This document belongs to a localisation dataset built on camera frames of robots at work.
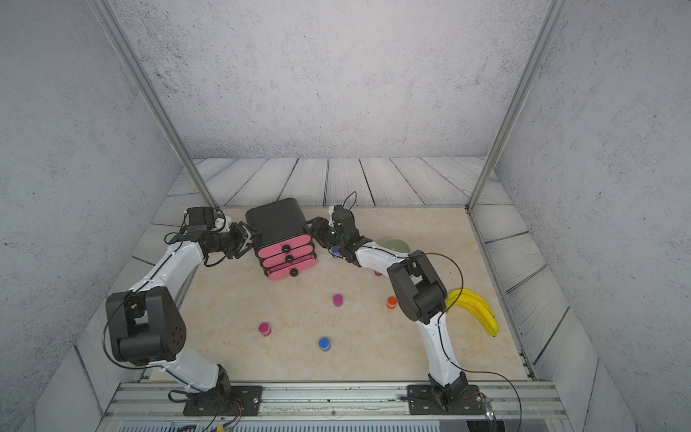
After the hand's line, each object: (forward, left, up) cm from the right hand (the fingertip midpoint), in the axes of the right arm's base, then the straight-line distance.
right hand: (301, 229), depth 91 cm
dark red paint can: (-14, -25, -4) cm, 29 cm away
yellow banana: (-21, -56, -13) cm, 61 cm away
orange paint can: (-19, -30, -16) cm, 38 cm away
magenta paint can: (-28, +10, -15) cm, 33 cm away
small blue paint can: (-13, -13, +6) cm, 19 cm away
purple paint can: (-18, -12, -16) cm, 27 cm away
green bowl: (+3, -33, -13) cm, 36 cm away
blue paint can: (-32, -9, -16) cm, 37 cm away
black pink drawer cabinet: (-5, +5, -1) cm, 7 cm away
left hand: (-3, +12, 0) cm, 13 cm away
